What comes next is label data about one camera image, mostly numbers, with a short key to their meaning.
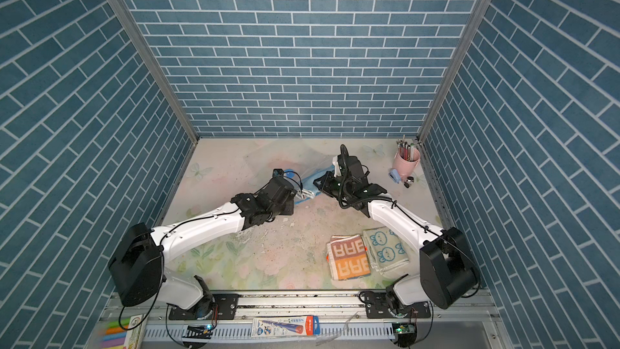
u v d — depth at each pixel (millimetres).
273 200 629
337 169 765
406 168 1016
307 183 820
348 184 642
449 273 423
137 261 415
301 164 1143
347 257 816
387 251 838
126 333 680
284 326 695
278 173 750
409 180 1050
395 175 1048
